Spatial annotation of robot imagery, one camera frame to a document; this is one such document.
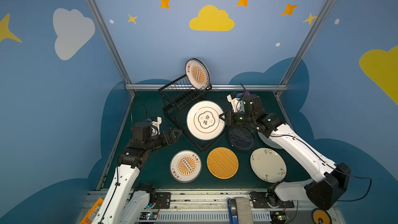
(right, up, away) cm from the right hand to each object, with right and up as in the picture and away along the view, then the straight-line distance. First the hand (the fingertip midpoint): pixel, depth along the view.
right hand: (220, 114), depth 74 cm
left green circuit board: (-34, -47, -3) cm, 59 cm away
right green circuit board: (+27, -48, -3) cm, 55 cm away
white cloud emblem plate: (-8, -3, +2) cm, 9 cm away
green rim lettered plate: (-5, +23, +10) cm, 25 cm away
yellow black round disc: (+46, -48, -3) cm, 67 cm away
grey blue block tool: (+8, -44, -5) cm, 45 cm away
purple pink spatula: (+27, +15, +49) cm, 58 cm away
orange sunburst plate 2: (-18, -29, +11) cm, 36 cm away
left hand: (-21, -9, -1) cm, 23 cm away
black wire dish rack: (-24, +10, +19) cm, 32 cm away
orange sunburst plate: (-11, +24, +17) cm, 31 cm away
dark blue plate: (+15, -16, +22) cm, 31 cm away
